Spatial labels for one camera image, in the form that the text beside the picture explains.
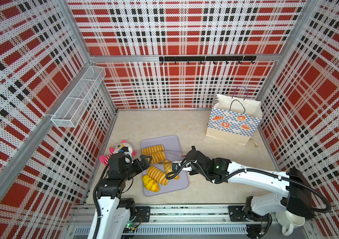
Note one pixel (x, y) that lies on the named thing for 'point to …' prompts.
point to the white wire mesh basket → (69, 112)
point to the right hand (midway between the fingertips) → (189, 156)
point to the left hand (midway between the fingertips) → (147, 164)
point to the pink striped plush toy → (123, 147)
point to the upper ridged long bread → (148, 151)
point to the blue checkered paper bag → (233, 118)
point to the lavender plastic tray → (171, 143)
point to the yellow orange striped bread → (150, 183)
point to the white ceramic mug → (289, 221)
